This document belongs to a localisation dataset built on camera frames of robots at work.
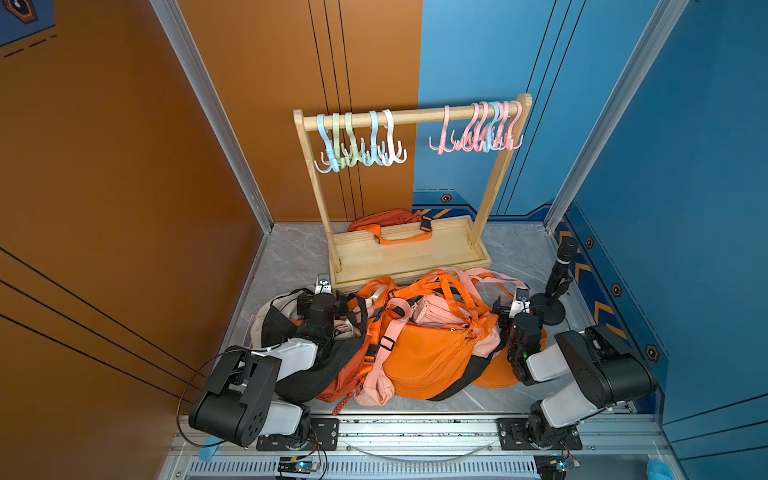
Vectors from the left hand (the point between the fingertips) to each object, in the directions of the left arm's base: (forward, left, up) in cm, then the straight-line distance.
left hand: (323, 288), depth 92 cm
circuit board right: (-43, -61, -9) cm, 75 cm away
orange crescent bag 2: (-23, -32, +3) cm, 39 cm away
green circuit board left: (-44, +1, -9) cm, 45 cm away
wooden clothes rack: (+23, -32, -8) cm, 40 cm away
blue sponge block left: (-42, +22, -8) cm, 48 cm away
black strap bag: (-13, +9, +3) cm, 16 cm away
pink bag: (-28, -19, -3) cm, 34 cm away
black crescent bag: (-22, -44, -3) cm, 50 cm away
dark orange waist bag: (+30, -22, -3) cm, 38 cm away
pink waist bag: (-6, -34, -3) cm, 35 cm away
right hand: (-2, -60, -2) cm, 60 cm away
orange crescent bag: (-22, -52, -9) cm, 57 cm away
